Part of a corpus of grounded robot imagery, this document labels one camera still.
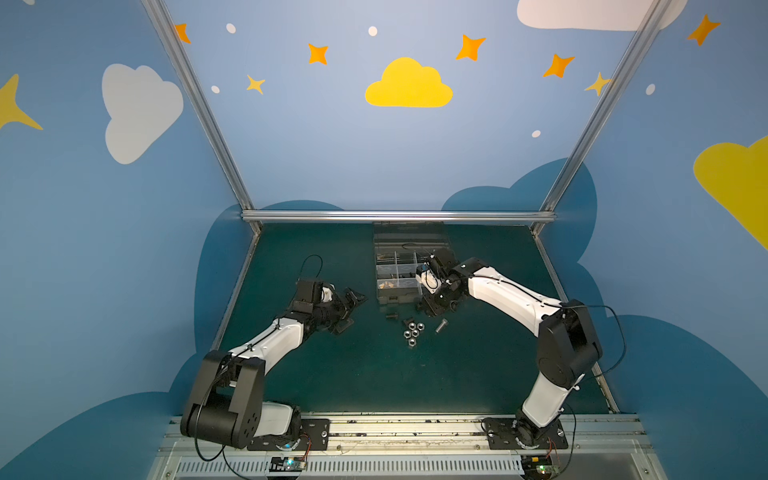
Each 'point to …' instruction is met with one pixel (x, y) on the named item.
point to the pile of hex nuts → (413, 332)
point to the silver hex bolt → (444, 321)
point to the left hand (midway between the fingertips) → (367, 307)
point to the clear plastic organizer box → (400, 247)
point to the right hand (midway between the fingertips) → (436, 304)
